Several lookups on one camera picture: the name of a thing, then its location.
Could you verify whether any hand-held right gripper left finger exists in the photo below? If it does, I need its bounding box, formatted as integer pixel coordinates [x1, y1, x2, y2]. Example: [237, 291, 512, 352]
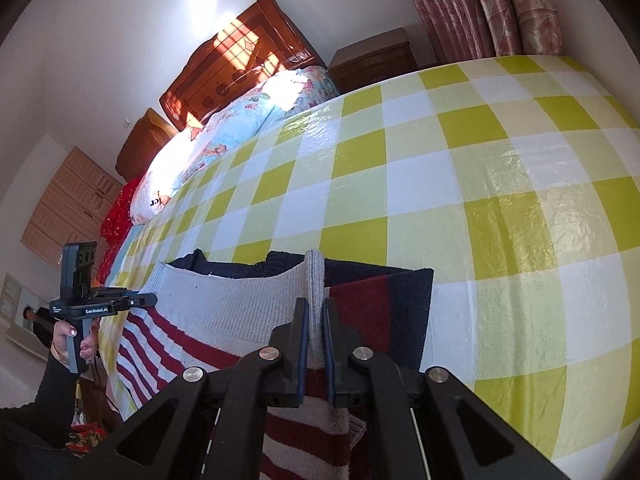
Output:
[107, 297, 310, 480]

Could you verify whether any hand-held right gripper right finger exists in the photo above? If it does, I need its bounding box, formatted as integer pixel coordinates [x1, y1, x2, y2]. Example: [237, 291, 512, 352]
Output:
[321, 298, 568, 480]

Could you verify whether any red white striped navy sweater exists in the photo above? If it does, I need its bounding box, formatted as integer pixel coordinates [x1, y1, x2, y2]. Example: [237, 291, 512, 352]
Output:
[117, 249, 435, 480]

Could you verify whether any person's left forearm black sleeve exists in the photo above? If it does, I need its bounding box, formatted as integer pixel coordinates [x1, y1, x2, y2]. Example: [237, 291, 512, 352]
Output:
[0, 355, 83, 480]

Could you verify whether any person's left hand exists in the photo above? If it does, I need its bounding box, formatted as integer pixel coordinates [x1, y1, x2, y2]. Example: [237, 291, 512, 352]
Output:
[50, 320, 101, 365]

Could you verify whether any red patterned blanket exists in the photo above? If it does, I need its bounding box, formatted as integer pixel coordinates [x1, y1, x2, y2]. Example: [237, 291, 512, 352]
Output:
[97, 180, 135, 283]

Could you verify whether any light wooden wardrobe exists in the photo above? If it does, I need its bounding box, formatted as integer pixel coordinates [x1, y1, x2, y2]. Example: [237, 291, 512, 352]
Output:
[21, 146, 124, 272]

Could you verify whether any white pink pillow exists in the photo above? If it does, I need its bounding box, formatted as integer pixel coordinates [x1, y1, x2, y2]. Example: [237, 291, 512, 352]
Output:
[129, 125, 202, 226]

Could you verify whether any small dark wooden headboard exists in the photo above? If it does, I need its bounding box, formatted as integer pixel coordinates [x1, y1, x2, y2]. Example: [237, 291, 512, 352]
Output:
[116, 107, 179, 184]

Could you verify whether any yellow white checked bed cover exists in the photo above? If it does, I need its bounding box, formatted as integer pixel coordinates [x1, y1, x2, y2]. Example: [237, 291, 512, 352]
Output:
[97, 54, 640, 467]

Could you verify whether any floral light blue pillow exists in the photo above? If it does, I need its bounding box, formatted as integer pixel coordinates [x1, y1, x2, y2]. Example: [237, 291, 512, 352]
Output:
[189, 65, 342, 187]

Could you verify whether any large carved wooden headboard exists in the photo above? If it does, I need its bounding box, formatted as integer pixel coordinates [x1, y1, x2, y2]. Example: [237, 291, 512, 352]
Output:
[160, 0, 328, 132]

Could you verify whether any wooden nightstand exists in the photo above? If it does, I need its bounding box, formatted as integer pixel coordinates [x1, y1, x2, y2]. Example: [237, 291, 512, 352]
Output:
[327, 28, 418, 95]

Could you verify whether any pink floral curtain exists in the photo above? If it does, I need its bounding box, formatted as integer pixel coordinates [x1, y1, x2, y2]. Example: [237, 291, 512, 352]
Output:
[392, 0, 562, 62]

